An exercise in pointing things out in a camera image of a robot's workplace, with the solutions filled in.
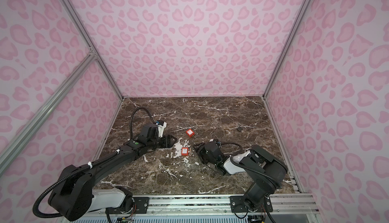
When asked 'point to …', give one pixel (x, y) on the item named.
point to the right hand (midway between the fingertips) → (193, 148)
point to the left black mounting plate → (140, 205)
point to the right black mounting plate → (237, 205)
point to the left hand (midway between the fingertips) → (174, 137)
